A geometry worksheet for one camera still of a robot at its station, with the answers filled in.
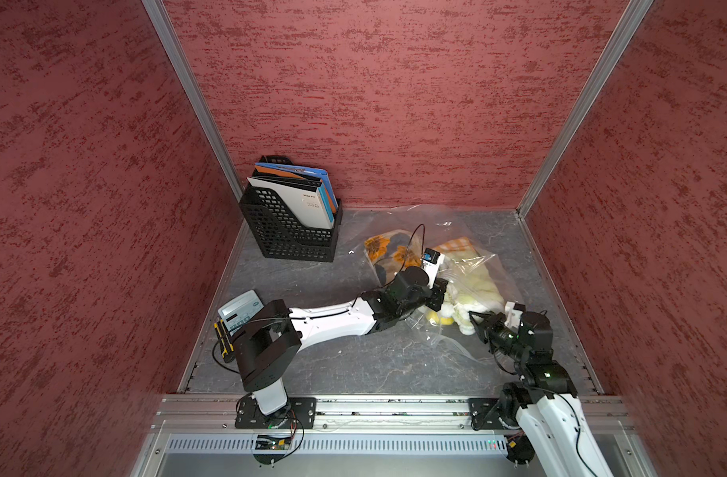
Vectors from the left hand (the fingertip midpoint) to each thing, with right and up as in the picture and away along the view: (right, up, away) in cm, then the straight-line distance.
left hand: (446, 286), depth 78 cm
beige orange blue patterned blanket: (-12, +9, +19) cm, 24 cm away
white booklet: (-41, +24, +12) cm, 49 cm away
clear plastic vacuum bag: (+4, +17, +40) cm, 44 cm away
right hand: (+5, -10, +2) cm, 11 cm away
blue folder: (-35, +30, +17) cm, 49 cm away
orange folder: (-50, +34, +14) cm, 62 cm away
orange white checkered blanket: (+10, +10, +27) cm, 30 cm away
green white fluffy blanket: (+9, -1, +8) cm, 12 cm away
